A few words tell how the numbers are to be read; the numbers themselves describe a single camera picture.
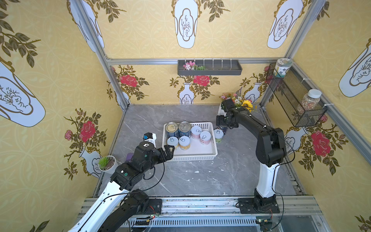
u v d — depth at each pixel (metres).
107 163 0.80
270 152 0.52
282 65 0.84
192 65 0.88
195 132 0.98
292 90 0.90
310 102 0.65
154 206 0.73
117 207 0.58
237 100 1.00
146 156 0.53
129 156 0.53
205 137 0.95
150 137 0.65
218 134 0.96
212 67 0.92
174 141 0.93
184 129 0.93
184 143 0.92
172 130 0.92
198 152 0.92
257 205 0.67
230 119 0.73
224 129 0.98
